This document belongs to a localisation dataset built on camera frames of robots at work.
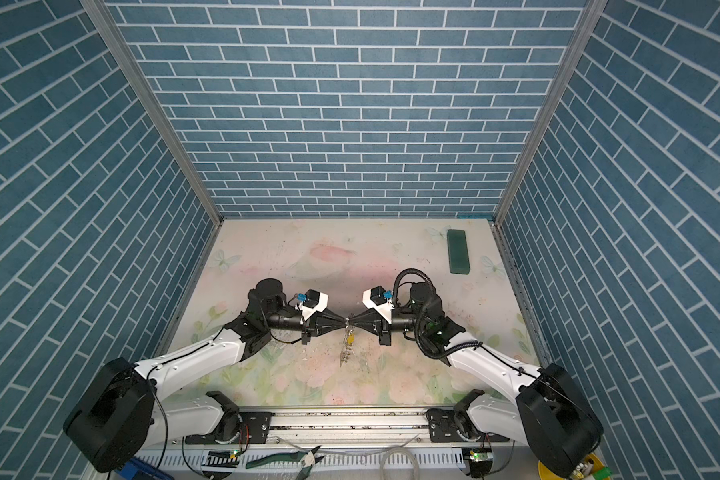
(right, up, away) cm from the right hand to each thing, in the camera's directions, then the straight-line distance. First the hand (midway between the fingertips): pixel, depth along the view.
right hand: (350, 319), depth 72 cm
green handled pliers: (-10, -33, -2) cm, 34 cm away
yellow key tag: (-1, -10, +15) cm, 18 cm away
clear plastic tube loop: (+11, -31, -2) cm, 33 cm away
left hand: (-2, -2, +1) cm, 3 cm away
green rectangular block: (+37, +14, +37) cm, 54 cm away
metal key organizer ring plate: (-2, -12, +15) cm, 20 cm away
